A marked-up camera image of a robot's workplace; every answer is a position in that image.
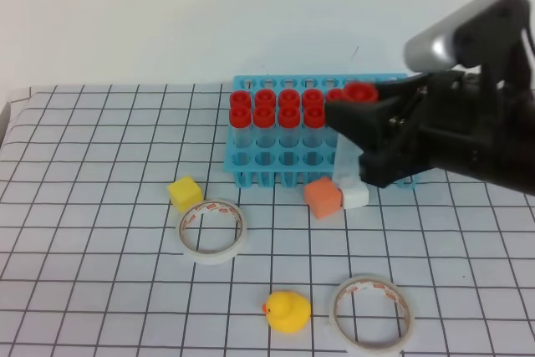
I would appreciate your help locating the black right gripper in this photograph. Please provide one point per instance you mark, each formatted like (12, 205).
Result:
(446, 120)

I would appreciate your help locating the red-capped test tube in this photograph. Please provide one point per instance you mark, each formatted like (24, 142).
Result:
(346, 162)

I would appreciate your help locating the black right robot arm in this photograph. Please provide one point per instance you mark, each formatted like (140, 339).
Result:
(511, 163)

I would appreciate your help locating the red-capped tube row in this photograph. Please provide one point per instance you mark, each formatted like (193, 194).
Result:
(314, 124)
(265, 97)
(289, 119)
(334, 95)
(240, 119)
(240, 98)
(312, 97)
(289, 98)
(264, 122)

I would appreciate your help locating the blue test tube rack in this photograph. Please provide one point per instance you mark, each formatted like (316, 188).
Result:
(290, 166)

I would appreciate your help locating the white foam cube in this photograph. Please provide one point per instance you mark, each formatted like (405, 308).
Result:
(354, 194)

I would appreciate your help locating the orange foam cube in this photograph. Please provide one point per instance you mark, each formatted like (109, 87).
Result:
(323, 197)

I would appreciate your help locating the yellow foam cube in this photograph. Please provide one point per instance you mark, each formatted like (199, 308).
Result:
(184, 193)

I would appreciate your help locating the yellow rubber duck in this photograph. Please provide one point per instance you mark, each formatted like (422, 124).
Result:
(287, 311)

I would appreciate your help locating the white tape roll near cube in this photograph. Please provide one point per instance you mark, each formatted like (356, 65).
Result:
(212, 232)

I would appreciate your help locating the white tape roll near duck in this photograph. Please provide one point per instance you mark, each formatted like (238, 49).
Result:
(370, 316)

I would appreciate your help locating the grid-patterned white tablecloth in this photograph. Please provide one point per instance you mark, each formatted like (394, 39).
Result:
(92, 265)

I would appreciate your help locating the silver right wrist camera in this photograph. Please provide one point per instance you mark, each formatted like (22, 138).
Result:
(475, 34)

